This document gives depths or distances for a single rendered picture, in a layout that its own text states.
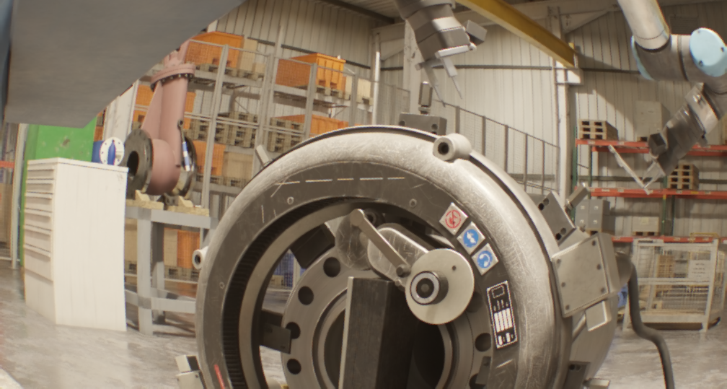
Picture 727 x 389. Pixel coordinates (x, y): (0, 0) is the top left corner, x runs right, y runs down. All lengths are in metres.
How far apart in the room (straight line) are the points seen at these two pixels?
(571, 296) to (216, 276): 0.66
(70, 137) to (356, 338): 7.52
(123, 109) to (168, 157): 3.95
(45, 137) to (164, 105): 2.94
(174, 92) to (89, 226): 1.35
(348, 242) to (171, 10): 1.00
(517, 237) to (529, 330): 0.15
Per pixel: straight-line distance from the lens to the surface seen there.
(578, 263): 1.19
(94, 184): 5.18
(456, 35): 1.07
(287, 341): 1.56
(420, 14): 1.08
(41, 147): 8.43
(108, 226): 5.26
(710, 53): 1.26
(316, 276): 1.52
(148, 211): 5.30
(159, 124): 5.88
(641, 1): 1.21
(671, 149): 1.38
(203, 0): 0.41
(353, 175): 1.33
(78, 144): 8.72
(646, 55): 1.30
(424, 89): 1.44
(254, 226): 1.44
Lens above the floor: 0.80
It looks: 3 degrees up
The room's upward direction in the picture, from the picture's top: 4 degrees clockwise
